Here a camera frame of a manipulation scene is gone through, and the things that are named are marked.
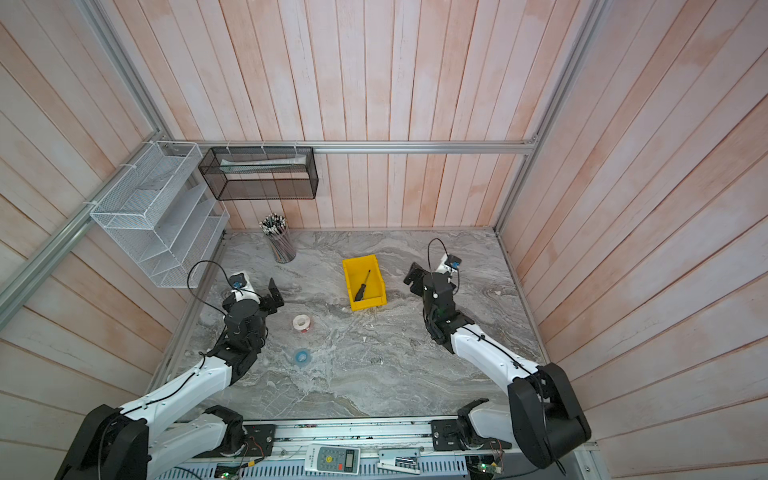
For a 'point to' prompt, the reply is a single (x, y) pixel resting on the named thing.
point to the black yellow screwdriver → (360, 293)
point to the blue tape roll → (302, 357)
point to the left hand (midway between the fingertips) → (261, 288)
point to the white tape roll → (301, 322)
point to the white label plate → (400, 460)
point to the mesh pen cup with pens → (274, 226)
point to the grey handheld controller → (332, 459)
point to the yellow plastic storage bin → (356, 272)
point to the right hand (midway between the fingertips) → (425, 268)
